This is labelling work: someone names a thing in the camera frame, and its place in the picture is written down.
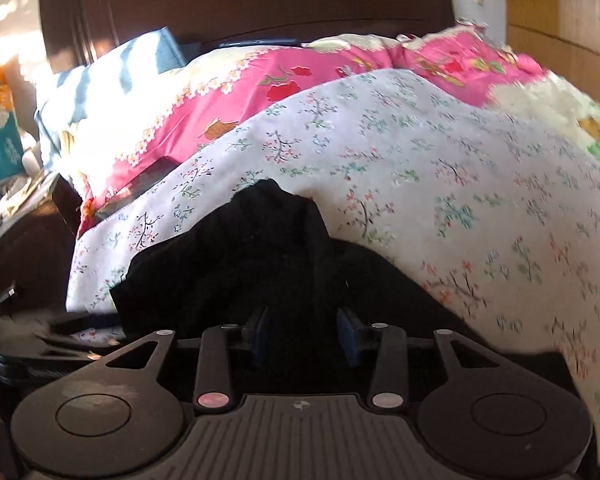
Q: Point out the stack of papers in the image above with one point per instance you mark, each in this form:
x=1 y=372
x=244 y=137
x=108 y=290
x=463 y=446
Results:
x=20 y=205

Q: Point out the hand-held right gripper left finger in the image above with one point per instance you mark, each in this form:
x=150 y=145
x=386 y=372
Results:
x=260 y=335

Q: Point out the dark wooden nightstand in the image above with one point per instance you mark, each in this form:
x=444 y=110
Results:
x=30 y=255

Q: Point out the white floral blanket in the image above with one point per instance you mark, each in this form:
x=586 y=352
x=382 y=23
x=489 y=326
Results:
x=430 y=160

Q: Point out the wooden wardrobe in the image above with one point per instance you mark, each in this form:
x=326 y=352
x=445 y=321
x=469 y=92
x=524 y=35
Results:
x=555 y=5

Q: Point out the small white bottle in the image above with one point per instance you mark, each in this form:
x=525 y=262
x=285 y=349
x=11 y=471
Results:
x=31 y=157

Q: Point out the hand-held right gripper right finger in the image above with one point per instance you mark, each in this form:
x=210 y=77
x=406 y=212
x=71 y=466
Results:
x=347 y=335

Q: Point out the teal and orange floral bag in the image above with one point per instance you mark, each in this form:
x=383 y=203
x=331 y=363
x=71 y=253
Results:
x=0 y=140

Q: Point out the blue white striped pillow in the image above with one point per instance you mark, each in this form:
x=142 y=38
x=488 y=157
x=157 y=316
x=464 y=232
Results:
x=105 y=75

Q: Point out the black pants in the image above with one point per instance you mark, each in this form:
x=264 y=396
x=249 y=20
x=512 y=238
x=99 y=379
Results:
x=260 y=260

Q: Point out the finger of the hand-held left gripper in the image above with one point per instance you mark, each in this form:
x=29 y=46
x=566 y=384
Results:
x=80 y=330

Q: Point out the dark flat object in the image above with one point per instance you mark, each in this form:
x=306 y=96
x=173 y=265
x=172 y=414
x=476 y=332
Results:
x=260 y=43

